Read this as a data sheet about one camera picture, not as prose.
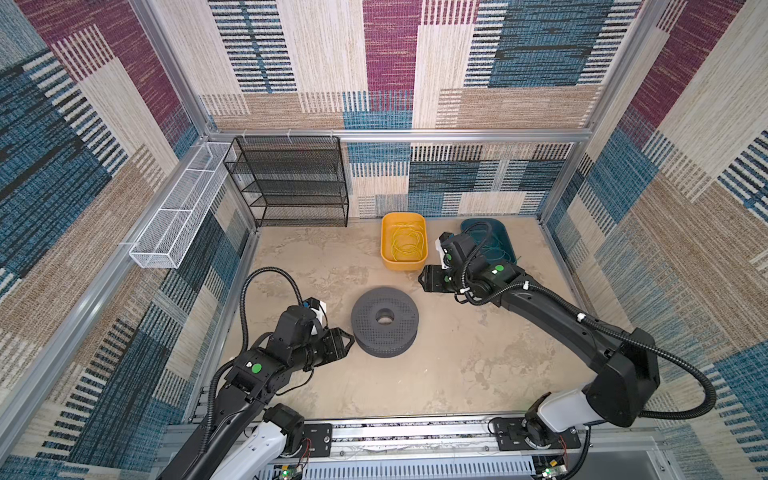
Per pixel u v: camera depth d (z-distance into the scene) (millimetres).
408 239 1095
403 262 1028
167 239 915
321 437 741
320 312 681
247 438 579
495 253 1081
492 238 1121
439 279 708
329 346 627
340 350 639
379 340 833
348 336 700
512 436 729
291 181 1108
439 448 729
